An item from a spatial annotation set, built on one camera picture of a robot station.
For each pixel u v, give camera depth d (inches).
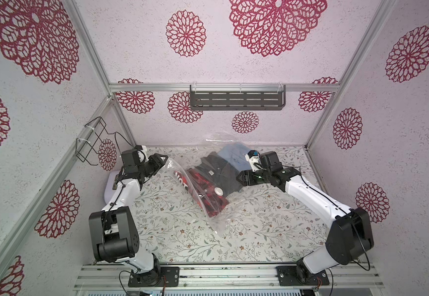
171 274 29.5
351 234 16.8
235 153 44.5
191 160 45.0
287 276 28.8
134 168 26.9
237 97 37.8
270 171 25.4
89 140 29.6
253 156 29.9
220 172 40.7
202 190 38.3
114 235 17.9
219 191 37.2
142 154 29.2
